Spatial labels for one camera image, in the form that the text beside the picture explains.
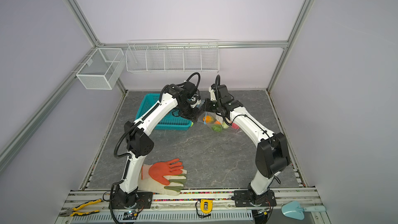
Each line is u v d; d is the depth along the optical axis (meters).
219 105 0.64
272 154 0.45
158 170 0.81
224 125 0.95
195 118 0.81
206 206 0.71
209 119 0.95
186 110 0.74
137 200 0.72
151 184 0.79
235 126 0.58
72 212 0.70
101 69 1.00
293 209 0.70
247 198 0.74
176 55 0.98
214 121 0.96
